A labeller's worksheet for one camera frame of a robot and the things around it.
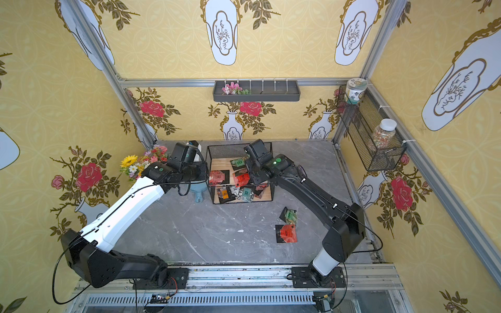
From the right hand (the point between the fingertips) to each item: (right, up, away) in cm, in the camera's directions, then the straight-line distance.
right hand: (250, 162), depth 81 cm
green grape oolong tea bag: (-6, -1, +7) cm, 9 cm away
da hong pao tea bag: (+16, -31, +3) cm, 35 cm away
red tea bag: (-4, -8, +3) cm, 9 cm away
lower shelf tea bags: (-2, -15, +14) cm, 21 cm away
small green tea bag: (+17, -24, +7) cm, 31 cm away
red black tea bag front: (-15, -7, +3) cm, 16 cm away
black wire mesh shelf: (-9, -7, +4) cm, 12 cm away
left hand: (-21, -3, -1) cm, 21 cm away
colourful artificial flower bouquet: (-52, -2, +5) cm, 52 cm away
